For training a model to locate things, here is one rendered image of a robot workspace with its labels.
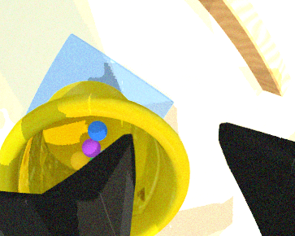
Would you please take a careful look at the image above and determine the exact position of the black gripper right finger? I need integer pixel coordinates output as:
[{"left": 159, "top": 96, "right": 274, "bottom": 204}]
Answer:
[{"left": 219, "top": 122, "right": 295, "bottom": 236}]

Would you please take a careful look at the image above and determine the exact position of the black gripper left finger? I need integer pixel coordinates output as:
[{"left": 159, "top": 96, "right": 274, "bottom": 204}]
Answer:
[{"left": 0, "top": 133, "right": 137, "bottom": 236}]

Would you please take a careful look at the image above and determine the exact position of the purple marble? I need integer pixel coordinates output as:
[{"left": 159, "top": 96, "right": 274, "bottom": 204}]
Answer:
[{"left": 82, "top": 138, "right": 102, "bottom": 158}]

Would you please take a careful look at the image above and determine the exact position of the blue marble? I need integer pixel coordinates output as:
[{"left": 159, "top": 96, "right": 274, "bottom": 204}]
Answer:
[{"left": 88, "top": 120, "right": 107, "bottom": 141}]

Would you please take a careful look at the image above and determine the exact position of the yellow ball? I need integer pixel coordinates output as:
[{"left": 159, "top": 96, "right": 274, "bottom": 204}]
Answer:
[{"left": 70, "top": 151, "right": 89, "bottom": 170}]

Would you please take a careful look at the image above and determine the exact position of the yellow cup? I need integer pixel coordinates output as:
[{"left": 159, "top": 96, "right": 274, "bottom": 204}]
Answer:
[{"left": 0, "top": 81, "right": 190, "bottom": 236}]

